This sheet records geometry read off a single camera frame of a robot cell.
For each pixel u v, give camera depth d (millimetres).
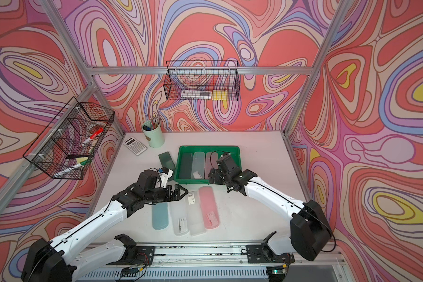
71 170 719
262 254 675
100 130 755
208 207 863
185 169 988
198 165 1011
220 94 908
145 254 729
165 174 731
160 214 842
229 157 638
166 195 691
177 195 689
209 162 1017
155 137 1064
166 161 1036
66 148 734
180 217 823
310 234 410
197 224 812
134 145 1113
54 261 384
